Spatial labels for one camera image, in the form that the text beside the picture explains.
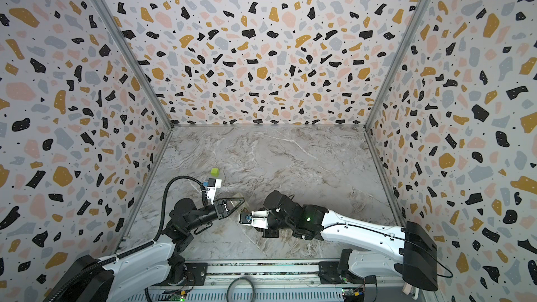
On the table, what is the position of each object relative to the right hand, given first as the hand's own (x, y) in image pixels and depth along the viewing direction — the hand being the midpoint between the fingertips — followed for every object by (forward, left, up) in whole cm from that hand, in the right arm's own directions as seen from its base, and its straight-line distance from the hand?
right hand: (249, 216), depth 70 cm
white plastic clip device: (-18, -53, -16) cm, 58 cm away
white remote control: (+4, +3, -2) cm, 5 cm away
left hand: (+5, +3, +1) cm, 6 cm away
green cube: (+27, +22, -16) cm, 38 cm away
